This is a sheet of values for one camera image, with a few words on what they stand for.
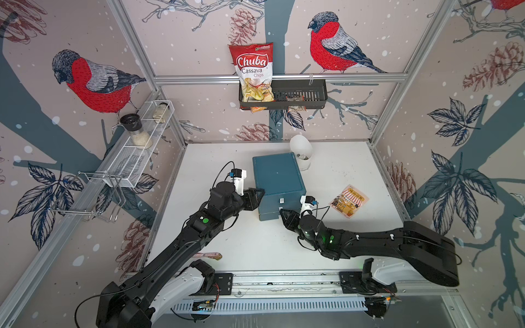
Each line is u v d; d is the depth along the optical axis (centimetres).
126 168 72
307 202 74
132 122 69
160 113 86
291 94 107
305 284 75
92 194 59
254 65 82
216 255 80
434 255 43
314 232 59
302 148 103
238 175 67
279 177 79
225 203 56
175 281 56
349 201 95
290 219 77
